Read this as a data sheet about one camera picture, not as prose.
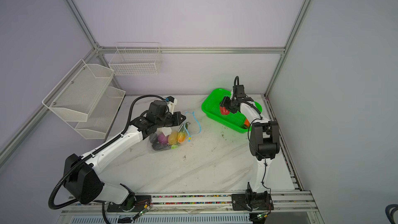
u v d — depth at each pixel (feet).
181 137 2.70
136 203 2.38
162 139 2.95
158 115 2.03
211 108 3.64
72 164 1.36
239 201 2.42
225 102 2.89
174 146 2.91
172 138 2.96
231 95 2.98
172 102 2.39
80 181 1.37
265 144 1.74
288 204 2.45
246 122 3.34
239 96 2.53
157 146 2.89
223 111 3.05
